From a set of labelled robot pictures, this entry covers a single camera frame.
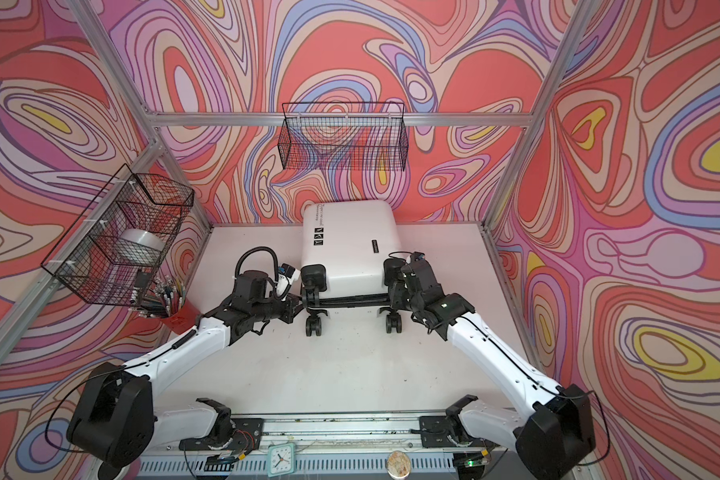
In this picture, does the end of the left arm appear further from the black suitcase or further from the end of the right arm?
the end of the right arm

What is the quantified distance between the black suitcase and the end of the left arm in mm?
97

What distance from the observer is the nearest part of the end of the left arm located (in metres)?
0.62

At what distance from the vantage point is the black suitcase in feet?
2.64

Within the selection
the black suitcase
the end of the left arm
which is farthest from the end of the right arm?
the end of the left arm
